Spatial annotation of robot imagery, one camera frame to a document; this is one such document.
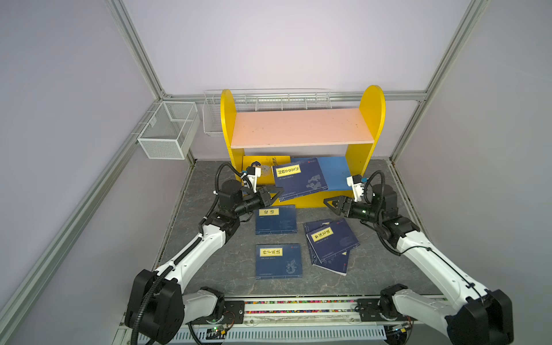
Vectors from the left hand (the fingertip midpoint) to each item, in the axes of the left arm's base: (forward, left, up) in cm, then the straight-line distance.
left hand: (284, 192), depth 73 cm
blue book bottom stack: (-15, +5, -27) cm, 31 cm away
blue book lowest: (-18, -20, -25) cm, 37 cm away
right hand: (-2, -15, -4) cm, 16 cm away
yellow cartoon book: (+21, +6, -7) cm, 23 cm away
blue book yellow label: (+4, +3, -27) cm, 27 cm away
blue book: (-9, -20, -24) cm, 32 cm away
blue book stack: (+5, -6, +1) cm, 8 cm away
